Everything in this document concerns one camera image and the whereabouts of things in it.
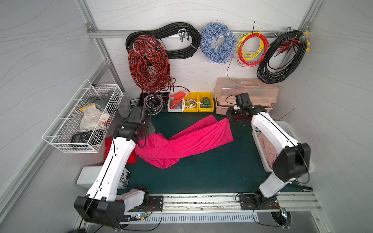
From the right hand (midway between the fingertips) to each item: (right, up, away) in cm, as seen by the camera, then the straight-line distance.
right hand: (226, 113), depth 87 cm
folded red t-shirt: (-59, -29, +2) cm, 65 cm away
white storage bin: (-30, +4, +27) cm, 41 cm away
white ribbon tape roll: (-22, +8, +30) cm, 38 cm away
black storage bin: (-51, +8, +24) cm, 56 cm away
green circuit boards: (-9, +9, +32) cm, 34 cm away
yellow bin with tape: (-19, +15, +32) cm, 40 cm away
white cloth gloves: (-70, -3, -18) cm, 72 cm away
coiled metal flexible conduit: (-51, +1, +23) cm, 56 cm away
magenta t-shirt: (-40, -22, -5) cm, 46 cm away
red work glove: (-32, +12, +27) cm, 44 cm away
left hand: (-44, -8, -12) cm, 46 cm away
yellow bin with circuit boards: (-6, +15, +32) cm, 36 cm away
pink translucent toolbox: (+29, +15, +12) cm, 35 cm away
